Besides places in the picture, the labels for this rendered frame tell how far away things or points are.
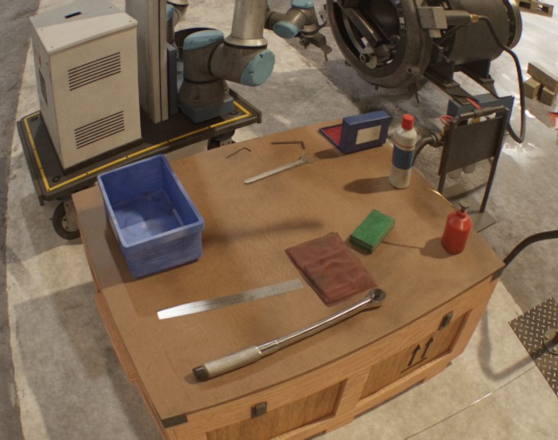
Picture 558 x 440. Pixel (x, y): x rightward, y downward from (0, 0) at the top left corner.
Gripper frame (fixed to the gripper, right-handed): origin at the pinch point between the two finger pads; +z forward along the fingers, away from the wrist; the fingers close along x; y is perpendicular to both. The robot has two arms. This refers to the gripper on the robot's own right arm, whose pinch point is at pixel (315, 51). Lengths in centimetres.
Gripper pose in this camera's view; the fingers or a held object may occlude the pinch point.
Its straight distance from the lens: 242.9
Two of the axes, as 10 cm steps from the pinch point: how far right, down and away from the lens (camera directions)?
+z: 2.1, 4.6, 8.6
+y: -7.2, 6.7, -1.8
